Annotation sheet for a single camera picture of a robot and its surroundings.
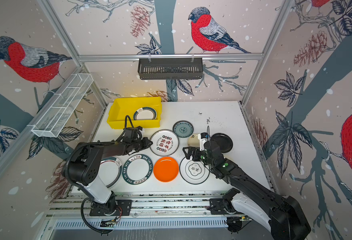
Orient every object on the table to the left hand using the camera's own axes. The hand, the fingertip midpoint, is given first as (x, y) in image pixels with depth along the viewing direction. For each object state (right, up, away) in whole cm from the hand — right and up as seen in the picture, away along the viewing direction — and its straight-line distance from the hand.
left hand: (151, 142), depth 94 cm
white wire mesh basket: (-45, +20, -19) cm, 52 cm away
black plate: (+48, 0, +4) cm, 49 cm away
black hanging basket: (+1, +52, +12) cm, 54 cm away
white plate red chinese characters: (+9, -1, +3) cm, 9 cm away
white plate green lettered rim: (-7, -15, -7) cm, 18 cm away
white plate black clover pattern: (+26, -16, -9) cm, 32 cm away
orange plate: (+10, -14, -8) cm, 19 cm away
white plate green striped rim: (-9, +19, +20) cm, 29 cm away
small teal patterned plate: (+21, +8, +10) cm, 24 cm away
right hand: (+23, -2, -15) cm, 27 cm away
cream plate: (+28, 0, +4) cm, 28 cm away
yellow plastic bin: (-28, +25, +24) cm, 44 cm away
